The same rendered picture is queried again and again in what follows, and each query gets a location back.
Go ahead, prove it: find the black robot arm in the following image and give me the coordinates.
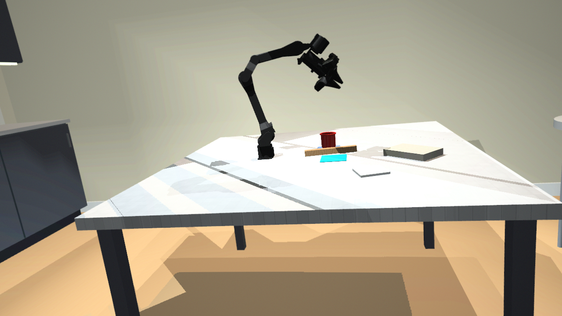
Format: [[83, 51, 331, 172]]
[[238, 33, 339, 160]]

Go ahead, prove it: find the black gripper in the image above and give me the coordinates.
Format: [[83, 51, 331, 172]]
[[310, 58, 343, 92]]

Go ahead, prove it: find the cream flat rectangular slab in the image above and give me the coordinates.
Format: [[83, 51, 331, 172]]
[[383, 144, 443, 161]]

